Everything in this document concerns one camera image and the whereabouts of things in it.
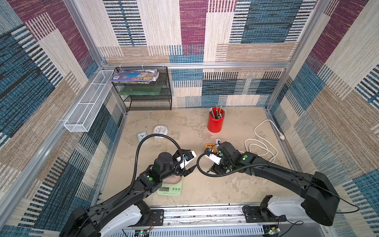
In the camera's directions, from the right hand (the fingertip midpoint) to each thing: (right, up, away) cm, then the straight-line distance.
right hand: (216, 164), depth 83 cm
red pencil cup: (+2, +22, +21) cm, 30 cm away
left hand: (-13, +6, -8) cm, 17 cm away
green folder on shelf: (-47, +45, +17) cm, 67 cm away
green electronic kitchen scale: (-25, -13, -2) cm, 28 cm away
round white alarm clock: (-36, +18, +22) cm, 46 cm away
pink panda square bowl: (-24, -7, -4) cm, 25 cm away
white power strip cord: (+35, +11, +18) cm, 41 cm away
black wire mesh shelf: (-36, +40, +33) cm, 63 cm away
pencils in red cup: (+4, +28, +19) cm, 34 cm away
